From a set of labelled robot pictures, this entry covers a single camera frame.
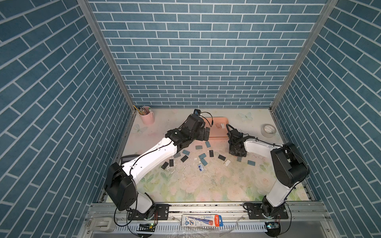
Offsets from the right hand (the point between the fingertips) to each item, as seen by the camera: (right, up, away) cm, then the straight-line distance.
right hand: (235, 152), depth 97 cm
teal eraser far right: (+9, -6, -4) cm, 11 cm away
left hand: (-21, +16, -18) cm, 31 cm away
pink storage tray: (-10, +13, +11) cm, 20 cm away
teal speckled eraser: (-32, 0, -1) cm, 32 cm away
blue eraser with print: (-22, -2, -3) cm, 22 cm away
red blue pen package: (-23, -27, -26) cm, 44 cm away
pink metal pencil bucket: (-61, +22, +11) cm, 66 cm away
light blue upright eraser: (-18, +5, +3) cm, 19 cm away
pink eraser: (-9, +17, +14) cm, 24 cm away
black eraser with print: (-16, 0, -2) cm, 16 cm away
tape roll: (+27, +13, +11) cm, 32 cm away
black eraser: (-9, -3, -3) cm, 10 cm away
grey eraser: (-24, +3, +2) cm, 24 cm away
